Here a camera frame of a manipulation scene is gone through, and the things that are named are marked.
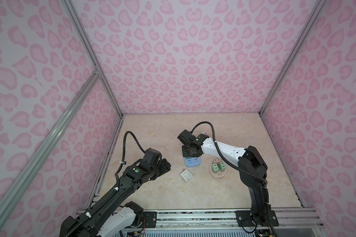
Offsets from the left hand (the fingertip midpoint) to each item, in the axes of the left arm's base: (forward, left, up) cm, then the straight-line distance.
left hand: (170, 168), depth 79 cm
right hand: (+12, -8, -5) cm, 15 cm away
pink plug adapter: (+6, -26, -4) cm, 27 cm away
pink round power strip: (0, -27, -9) cm, 29 cm away
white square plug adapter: (0, -9, -9) cm, 12 cm away
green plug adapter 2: (+3, -29, -5) cm, 30 cm away
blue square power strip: (+8, -13, -9) cm, 17 cm away
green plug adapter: (+2, -25, -4) cm, 25 cm away
